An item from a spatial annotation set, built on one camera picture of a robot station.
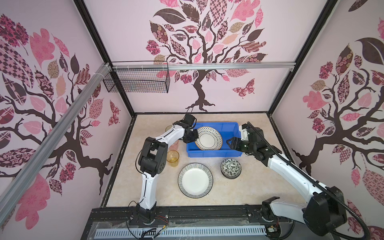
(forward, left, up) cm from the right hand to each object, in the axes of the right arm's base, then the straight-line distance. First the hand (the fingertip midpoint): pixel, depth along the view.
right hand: (230, 140), depth 82 cm
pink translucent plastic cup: (+3, +33, -11) cm, 35 cm away
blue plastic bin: (+22, -6, -19) cm, 30 cm away
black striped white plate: (-17, +20, -17) cm, 31 cm away
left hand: (+9, +19, -12) cm, 24 cm away
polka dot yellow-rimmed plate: (+12, +10, -16) cm, 23 cm away
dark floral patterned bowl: (-11, -1, -13) cm, 17 cm away
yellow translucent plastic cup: (-4, +34, -11) cm, 36 cm away
